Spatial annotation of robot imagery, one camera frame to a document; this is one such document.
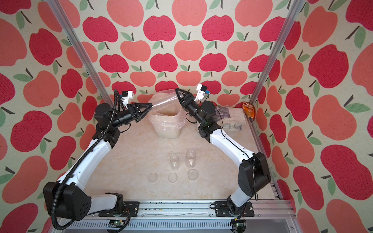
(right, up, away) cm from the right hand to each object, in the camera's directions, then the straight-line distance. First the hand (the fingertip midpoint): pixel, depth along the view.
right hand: (176, 94), depth 66 cm
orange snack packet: (+55, -3, +47) cm, 72 cm away
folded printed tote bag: (+35, -11, +33) cm, 50 cm away
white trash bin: (-7, -16, +21) cm, 28 cm away
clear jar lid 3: (-15, -46, +18) cm, 52 cm away
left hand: (-10, -8, -2) cm, 13 cm away
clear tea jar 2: (+7, -37, +22) cm, 44 cm away
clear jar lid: (+8, -45, +20) cm, 50 cm away
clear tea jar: (-3, -37, +25) cm, 45 cm away
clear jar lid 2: (-4, -47, +19) cm, 50 cm away
